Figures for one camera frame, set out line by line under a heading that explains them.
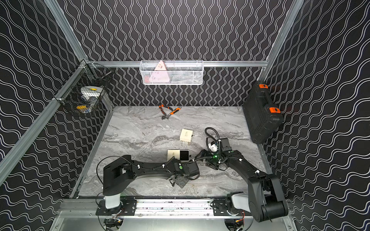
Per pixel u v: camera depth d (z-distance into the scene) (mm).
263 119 877
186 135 1002
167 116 1136
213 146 835
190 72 1033
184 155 902
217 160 747
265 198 416
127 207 741
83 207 764
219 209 732
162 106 1209
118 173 503
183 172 625
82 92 805
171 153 920
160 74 899
